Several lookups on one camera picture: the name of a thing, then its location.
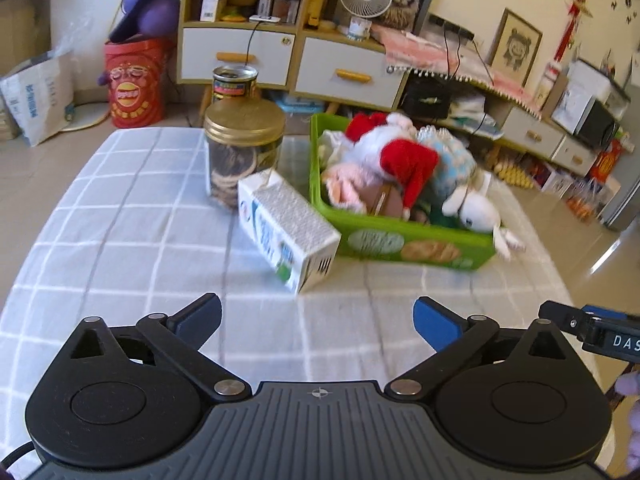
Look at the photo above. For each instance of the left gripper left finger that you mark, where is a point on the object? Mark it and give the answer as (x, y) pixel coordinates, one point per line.
(178, 339)

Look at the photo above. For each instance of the egg tray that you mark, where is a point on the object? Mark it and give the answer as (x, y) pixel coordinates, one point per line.
(508, 171)

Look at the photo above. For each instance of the white milk carton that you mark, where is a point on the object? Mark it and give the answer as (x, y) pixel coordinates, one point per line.
(297, 242)

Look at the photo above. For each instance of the grey checked tablecloth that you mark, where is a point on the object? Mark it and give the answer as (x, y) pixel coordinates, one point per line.
(135, 233)

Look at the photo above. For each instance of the girl drawing frame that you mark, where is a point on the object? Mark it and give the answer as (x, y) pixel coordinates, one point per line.
(515, 47)

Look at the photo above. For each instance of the black bag on shelf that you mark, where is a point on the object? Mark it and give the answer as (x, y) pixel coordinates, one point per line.
(426, 97)

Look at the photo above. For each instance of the white cloth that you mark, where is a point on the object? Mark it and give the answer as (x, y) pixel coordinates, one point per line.
(333, 148)

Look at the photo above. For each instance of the red snack bucket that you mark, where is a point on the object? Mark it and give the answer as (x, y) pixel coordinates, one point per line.
(134, 78)

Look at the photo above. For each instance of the bag of oranges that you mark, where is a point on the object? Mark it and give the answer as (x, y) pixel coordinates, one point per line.
(586, 199)

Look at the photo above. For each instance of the pink plush towel toy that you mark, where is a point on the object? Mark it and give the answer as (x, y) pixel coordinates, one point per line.
(344, 182)

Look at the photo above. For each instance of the green plastic bin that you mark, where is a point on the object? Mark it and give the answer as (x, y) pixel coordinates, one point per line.
(387, 239)

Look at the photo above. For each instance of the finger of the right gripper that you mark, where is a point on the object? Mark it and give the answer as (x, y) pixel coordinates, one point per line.
(570, 320)
(602, 312)

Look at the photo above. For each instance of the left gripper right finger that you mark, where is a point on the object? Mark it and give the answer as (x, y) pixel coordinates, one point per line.
(458, 342)

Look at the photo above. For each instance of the red santa plush toy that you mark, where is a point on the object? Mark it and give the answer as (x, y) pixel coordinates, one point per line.
(386, 145)

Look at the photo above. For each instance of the pink table runner cloth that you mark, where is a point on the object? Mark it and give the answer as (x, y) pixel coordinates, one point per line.
(407, 53)

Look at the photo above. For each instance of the cat picture frame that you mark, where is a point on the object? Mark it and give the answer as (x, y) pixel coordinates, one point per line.
(406, 15)

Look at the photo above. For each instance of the white paper bag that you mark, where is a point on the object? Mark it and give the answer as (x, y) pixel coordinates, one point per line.
(40, 95)

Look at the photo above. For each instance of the black microwave oven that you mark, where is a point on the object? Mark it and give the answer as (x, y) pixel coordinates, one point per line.
(583, 116)

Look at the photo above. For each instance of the bunny doll blue dress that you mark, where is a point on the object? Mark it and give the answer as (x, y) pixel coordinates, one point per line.
(459, 189)

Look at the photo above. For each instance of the wooden shelf cabinet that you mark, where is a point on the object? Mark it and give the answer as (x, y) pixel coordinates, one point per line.
(294, 57)

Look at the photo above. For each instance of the white mug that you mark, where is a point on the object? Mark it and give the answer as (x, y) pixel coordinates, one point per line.
(359, 28)

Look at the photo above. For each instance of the tin can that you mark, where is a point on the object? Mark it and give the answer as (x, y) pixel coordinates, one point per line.
(233, 81)

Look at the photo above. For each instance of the clear storage box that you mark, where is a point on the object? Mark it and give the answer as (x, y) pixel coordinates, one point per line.
(295, 104)

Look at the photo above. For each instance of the glass jar gold lid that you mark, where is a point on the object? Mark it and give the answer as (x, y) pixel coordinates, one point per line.
(243, 136)

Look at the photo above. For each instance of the purple plush toy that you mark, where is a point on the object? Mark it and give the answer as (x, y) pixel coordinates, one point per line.
(146, 18)

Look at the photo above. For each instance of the low tv cabinet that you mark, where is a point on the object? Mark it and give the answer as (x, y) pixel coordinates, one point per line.
(476, 112)

